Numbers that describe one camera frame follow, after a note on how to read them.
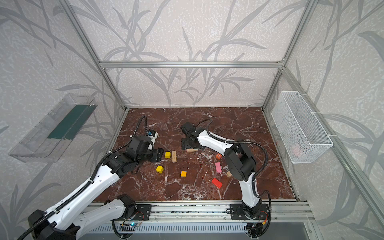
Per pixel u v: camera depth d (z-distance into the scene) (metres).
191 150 0.96
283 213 0.75
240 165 0.50
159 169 0.87
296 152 0.73
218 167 0.89
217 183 0.83
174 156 0.93
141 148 0.57
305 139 0.60
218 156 0.94
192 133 0.69
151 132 0.67
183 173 0.86
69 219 0.40
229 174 0.84
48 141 0.64
